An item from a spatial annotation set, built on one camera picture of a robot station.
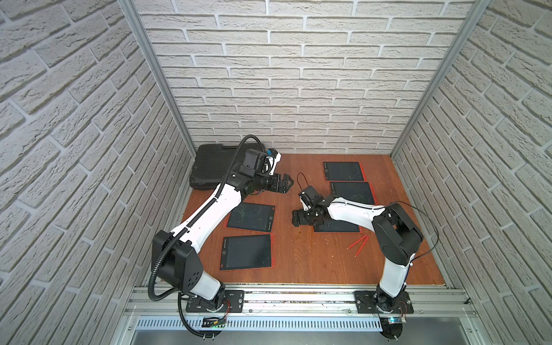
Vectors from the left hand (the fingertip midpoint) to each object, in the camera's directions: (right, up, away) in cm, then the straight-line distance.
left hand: (287, 177), depth 79 cm
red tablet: (+31, +3, +32) cm, 45 cm away
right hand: (+7, -19, +14) cm, 25 cm away
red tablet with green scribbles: (+38, -7, +26) cm, 46 cm away
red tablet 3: (-13, -18, +16) cm, 28 cm away
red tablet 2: (+23, -22, +14) cm, 34 cm away
